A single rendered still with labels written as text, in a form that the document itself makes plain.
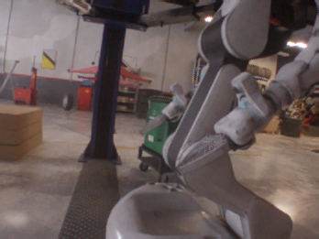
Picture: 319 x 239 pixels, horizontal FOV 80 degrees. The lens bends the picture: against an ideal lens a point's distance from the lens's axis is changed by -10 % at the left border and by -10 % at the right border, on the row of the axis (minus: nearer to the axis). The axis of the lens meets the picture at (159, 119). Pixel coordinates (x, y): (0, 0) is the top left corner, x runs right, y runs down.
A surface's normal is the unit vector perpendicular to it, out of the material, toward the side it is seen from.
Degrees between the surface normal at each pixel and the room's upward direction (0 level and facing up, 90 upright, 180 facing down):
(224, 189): 89
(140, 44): 90
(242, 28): 89
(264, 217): 90
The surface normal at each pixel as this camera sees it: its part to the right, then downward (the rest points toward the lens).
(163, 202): 0.29, -0.15
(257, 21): 0.25, 0.12
